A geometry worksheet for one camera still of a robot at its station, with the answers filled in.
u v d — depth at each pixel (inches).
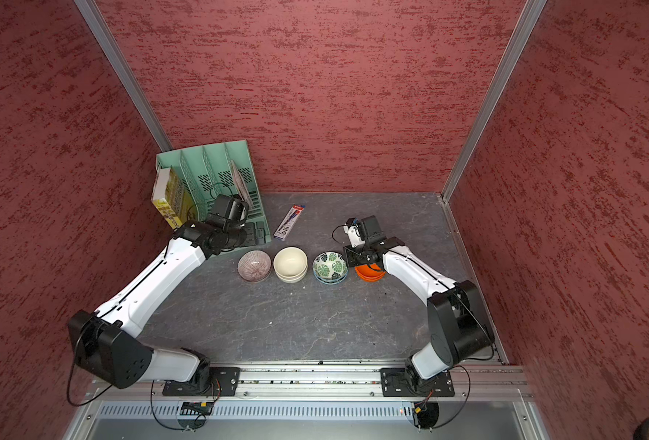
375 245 27.1
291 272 35.6
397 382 28.9
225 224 23.5
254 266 37.2
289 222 43.2
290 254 36.5
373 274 35.3
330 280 35.7
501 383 29.9
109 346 15.4
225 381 29.1
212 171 42.9
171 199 34.5
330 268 37.3
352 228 31.7
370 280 35.5
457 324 17.4
